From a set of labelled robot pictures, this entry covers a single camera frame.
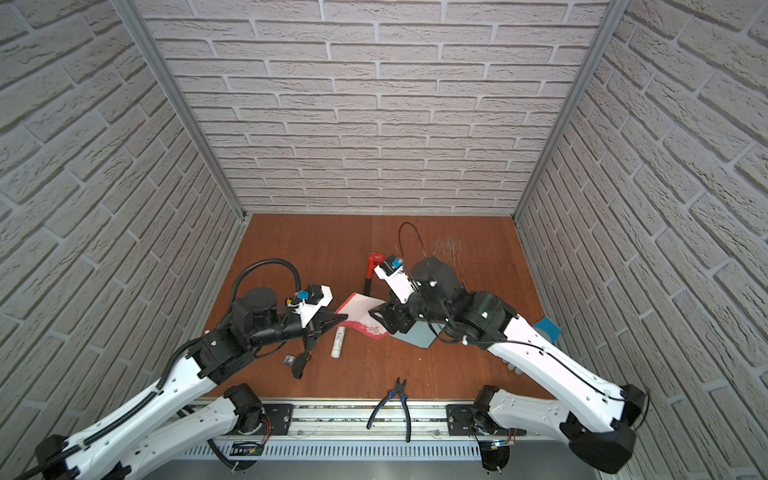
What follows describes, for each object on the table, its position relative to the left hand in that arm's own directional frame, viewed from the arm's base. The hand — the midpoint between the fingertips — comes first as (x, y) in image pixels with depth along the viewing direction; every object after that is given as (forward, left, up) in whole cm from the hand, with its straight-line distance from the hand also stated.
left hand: (346, 313), depth 66 cm
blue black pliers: (-11, -13, -24) cm, 29 cm away
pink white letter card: (-1, -3, +3) cm, 4 cm away
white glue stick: (+2, +5, -24) cm, 24 cm away
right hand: (+1, -8, +3) cm, 9 cm away
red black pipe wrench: (+32, -6, -23) cm, 39 cm away
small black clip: (-3, +16, -24) cm, 29 cm away
